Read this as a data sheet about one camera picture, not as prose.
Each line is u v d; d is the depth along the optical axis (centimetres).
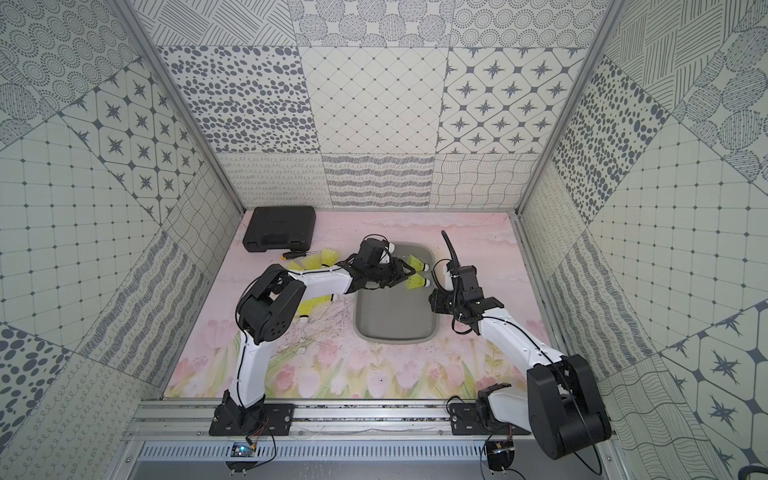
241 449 71
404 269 90
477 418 73
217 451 70
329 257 104
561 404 41
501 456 73
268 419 73
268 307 55
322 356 84
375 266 84
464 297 68
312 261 102
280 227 112
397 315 93
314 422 75
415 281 96
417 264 101
